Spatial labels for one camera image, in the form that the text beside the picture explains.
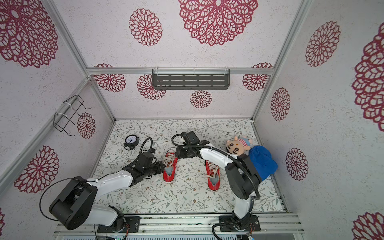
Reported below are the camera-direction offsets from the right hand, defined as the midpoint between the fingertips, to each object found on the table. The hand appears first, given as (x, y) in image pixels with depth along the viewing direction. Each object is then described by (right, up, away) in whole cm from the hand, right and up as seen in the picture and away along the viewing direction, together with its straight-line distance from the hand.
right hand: (177, 152), depth 89 cm
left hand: (-6, -8, +1) cm, 11 cm away
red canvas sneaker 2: (+21, -13, -4) cm, 25 cm away
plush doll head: (+38, +3, +5) cm, 38 cm away
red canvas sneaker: (-4, -4, +1) cm, 6 cm away
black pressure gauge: (-33, +6, +14) cm, 36 cm away
